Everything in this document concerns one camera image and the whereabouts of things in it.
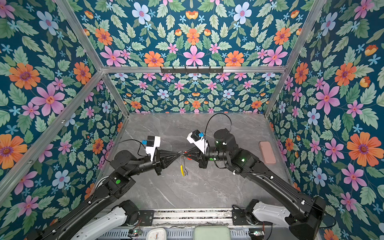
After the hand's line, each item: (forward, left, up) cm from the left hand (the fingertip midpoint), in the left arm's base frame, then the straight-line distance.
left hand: (178, 155), depth 55 cm
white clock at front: (-21, +14, -34) cm, 43 cm away
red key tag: (+2, -3, -7) cm, 8 cm away
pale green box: (-22, -12, -34) cm, 42 cm away
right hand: (+4, -2, -5) cm, 7 cm away
